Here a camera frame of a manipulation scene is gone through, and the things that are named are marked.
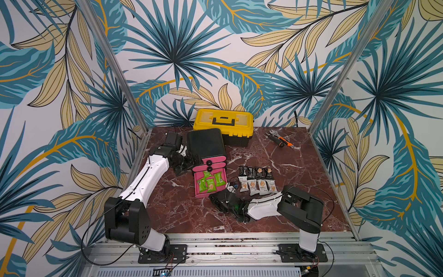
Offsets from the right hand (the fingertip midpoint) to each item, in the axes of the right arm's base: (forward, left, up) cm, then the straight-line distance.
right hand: (208, 197), depth 87 cm
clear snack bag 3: (+6, -29, -2) cm, 30 cm away
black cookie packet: (+15, -19, 0) cm, 25 cm away
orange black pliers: (+38, -47, -2) cm, 60 cm away
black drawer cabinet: (+19, 0, +14) cm, 23 cm away
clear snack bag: (+9, -19, 0) cm, 21 cm away
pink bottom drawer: (+12, +5, 0) cm, 14 cm away
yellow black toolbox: (+37, -17, +14) cm, 42 cm away
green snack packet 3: (+9, -6, 0) cm, 11 cm away
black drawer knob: (+12, -1, +13) cm, 18 cm away
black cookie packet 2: (+14, -24, -1) cm, 28 cm away
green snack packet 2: (+7, -2, +1) cm, 7 cm away
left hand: (+9, +5, +14) cm, 17 cm away
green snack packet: (+6, +3, +1) cm, 7 cm away
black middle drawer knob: (+12, -1, +7) cm, 14 cm away
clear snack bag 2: (+5, -24, -2) cm, 25 cm away
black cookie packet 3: (+14, -30, -2) cm, 33 cm away
